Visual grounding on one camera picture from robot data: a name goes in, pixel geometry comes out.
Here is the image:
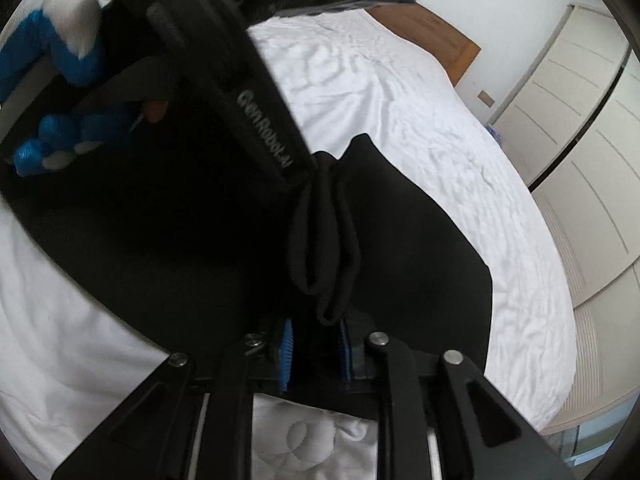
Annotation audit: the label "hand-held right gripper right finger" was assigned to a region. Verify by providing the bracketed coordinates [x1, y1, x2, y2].
[339, 316, 577, 480]

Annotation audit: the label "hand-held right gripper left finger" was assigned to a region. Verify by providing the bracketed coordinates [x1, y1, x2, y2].
[52, 316, 298, 480]

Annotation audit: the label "black pants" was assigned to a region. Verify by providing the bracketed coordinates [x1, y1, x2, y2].
[0, 75, 495, 421]

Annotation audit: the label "person's left hand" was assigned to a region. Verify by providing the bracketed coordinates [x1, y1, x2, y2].
[0, 0, 122, 177]

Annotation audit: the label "white quilted bed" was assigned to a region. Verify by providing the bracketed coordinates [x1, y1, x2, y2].
[0, 10, 578, 480]

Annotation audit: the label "wooden headboard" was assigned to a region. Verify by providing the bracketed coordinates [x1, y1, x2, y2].
[367, 1, 482, 87]

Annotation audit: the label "white wardrobe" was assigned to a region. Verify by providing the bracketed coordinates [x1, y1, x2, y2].
[487, 4, 640, 311]

